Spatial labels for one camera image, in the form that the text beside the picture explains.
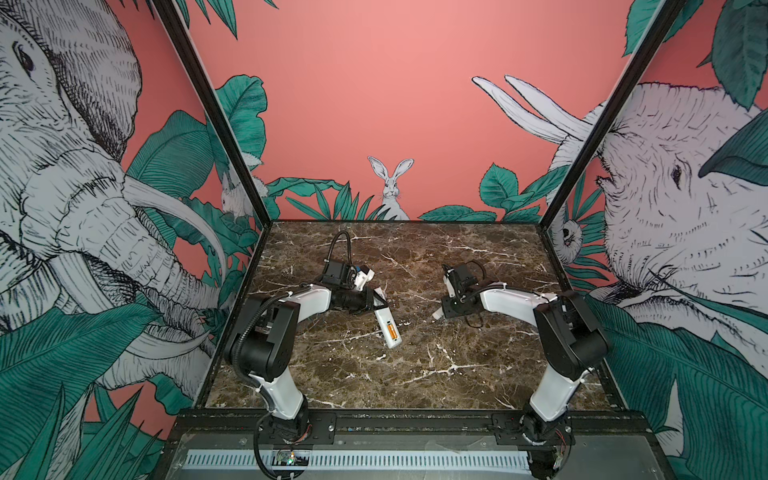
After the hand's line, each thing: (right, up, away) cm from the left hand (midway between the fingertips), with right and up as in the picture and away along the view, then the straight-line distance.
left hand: (385, 301), depth 89 cm
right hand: (+19, -2, +7) cm, 20 cm away
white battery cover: (+17, -5, +6) cm, 19 cm away
